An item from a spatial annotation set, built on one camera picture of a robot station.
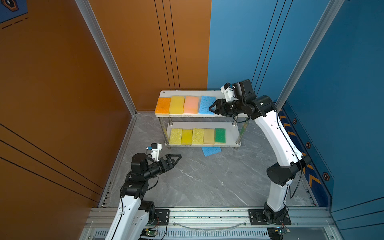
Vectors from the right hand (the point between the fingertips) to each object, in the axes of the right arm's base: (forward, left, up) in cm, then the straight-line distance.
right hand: (211, 109), depth 71 cm
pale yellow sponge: (+5, 0, -29) cm, 30 cm away
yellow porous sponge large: (+5, +22, -28) cm, 36 cm away
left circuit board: (-45, +31, -38) cm, 66 cm away
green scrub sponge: (+6, -8, -29) cm, 30 cm away
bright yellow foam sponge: (+5, +14, -29) cm, 33 cm away
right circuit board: (-45, -30, -39) cm, 67 cm away
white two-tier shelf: (+26, +15, -36) cm, 47 cm away
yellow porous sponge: (+5, +7, -29) cm, 30 cm away
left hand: (-17, +17, -16) cm, 29 cm away
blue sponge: (-2, -1, -35) cm, 35 cm away
